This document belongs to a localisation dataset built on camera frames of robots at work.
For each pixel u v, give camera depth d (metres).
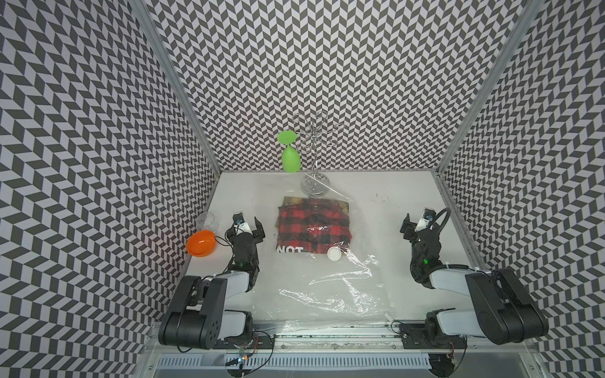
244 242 0.67
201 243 0.90
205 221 0.98
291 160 0.94
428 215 0.74
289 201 1.05
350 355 0.70
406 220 0.81
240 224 0.73
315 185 1.11
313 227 0.91
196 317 0.42
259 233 0.82
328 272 0.84
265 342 0.71
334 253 0.86
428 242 0.73
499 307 0.43
